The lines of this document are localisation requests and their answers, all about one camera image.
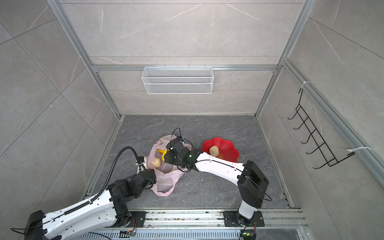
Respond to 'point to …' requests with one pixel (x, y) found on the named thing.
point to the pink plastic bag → (166, 174)
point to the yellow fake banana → (163, 152)
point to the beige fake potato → (214, 151)
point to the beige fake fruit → (157, 162)
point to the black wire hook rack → (316, 136)
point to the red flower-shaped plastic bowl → (226, 150)
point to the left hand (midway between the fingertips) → (154, 167)
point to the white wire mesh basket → (179, 80)
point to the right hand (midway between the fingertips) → (166, 157)
